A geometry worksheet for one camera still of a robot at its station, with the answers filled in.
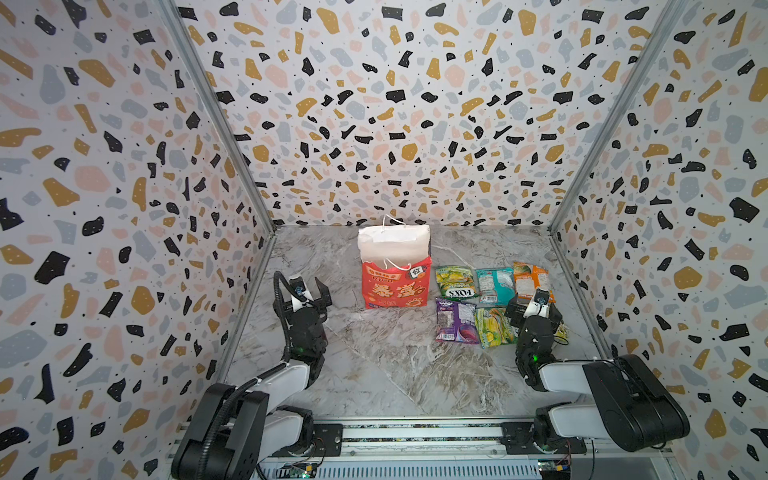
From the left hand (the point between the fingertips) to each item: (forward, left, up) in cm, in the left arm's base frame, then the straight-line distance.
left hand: (302, 284), depth 82 cm
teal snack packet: (+9, -59, -16) cm, 62 cm away
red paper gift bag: (-4, -26, +14) cm, 30 cm away
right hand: (-2, -67, -7) cm, 68 cm away
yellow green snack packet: (-6, -56, -16) cm, 59 cm away
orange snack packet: (+12, -72, -16) cm, 74 cm away
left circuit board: (-40, -3, -18) cm, 44 cm away
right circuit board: (-41, -64, -19) cm, 78 cm away
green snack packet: (+12, -46, -16) cm, 51 cm away
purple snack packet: (-4, -44, -16) cm, 47 cm away
